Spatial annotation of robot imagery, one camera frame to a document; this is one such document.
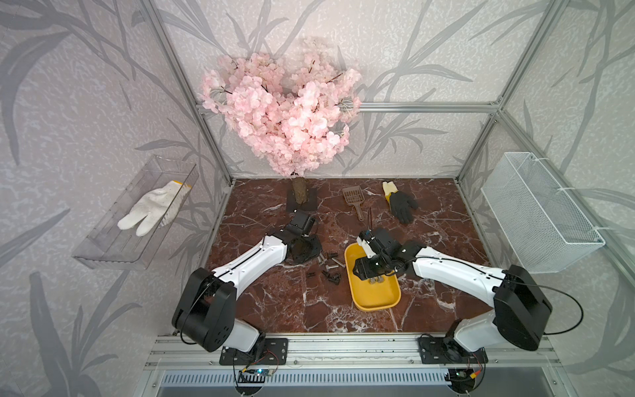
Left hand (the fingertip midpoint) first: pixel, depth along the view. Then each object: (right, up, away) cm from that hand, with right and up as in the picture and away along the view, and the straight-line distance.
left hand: (321, 251), depth 86 cm
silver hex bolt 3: (+5, -5, +6) cm, 10 cm away
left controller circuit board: (-19, -34, -14) cm, 41 cm away
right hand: (+12, -5, -3) cm, 14 cm away
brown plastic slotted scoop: (+14, +20, +28) cm, 37 cm away
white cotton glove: (-44, +16, -19) cm, 51 cm away
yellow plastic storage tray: (+16, -15, -1) cm, 22 cm away
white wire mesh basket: (+58, +10, -24) cm, 64 cm away
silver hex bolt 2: (+21, -10, +1) cm, 23 cm away
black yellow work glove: (+33, +17, +23) cm, 44 cm away
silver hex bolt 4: (+1, -5, +7) cm, 8 cm away
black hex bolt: (+4, -10, +1) cm, 11 cm away
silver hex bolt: (+18, -10, +1) cm, 21 cm away
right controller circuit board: (+42, -34, -14) cm, 56 cm away
